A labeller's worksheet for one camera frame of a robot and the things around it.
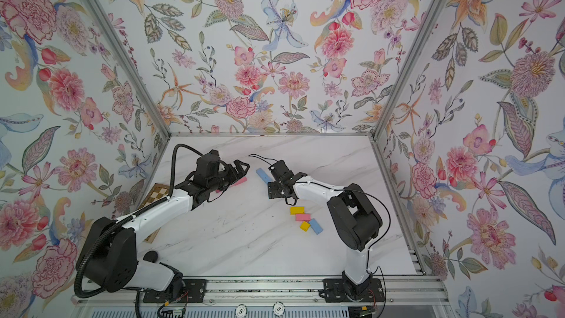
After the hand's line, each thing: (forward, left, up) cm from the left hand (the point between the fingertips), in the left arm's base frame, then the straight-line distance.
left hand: (249, 169), depth 85 cm
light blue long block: (+10, -4, -17) cm, 20 cm away
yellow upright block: (-9, -18, -17) cm, 27 cm away
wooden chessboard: (-1, +41, -15) cm, 43 cm away
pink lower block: (-12, -21, -18) cm, 30 cm away
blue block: (-17, -26, -17) cm, 35 cm away
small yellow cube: (-16, -22, -16) cm, 32 cm away
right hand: (0, -11, -13) cm, 17 cm away
